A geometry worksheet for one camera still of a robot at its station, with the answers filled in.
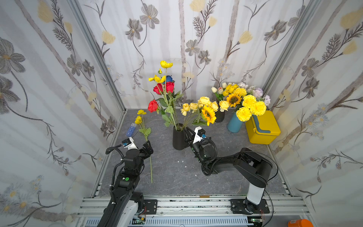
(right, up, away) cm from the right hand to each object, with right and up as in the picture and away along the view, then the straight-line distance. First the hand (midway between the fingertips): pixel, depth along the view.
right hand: (187, 128), depth 75 cm
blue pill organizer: (-42, -3, +30) cm, 51 cm away
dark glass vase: (+26, +8, +31) cm, 41 cm away
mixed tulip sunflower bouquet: (+28, +20, +6) cm, 35 cm away
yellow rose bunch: (+3, +9, +5) cm, 11 cm away
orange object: (+51, -42, -12) cm, 67 cm away
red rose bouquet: (-13, +12, +2) cm, 18 cm away
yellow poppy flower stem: (-31, -3, +30) cm, 43 cm away
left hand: (-24, -9, +4) cm, 25 cm away
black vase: (-5, -6, +13) cm, 15 cm away
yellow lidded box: (+49, -1, +14) cm, 51 cm away
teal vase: (+35, +1, +27) cm, 44 cm away
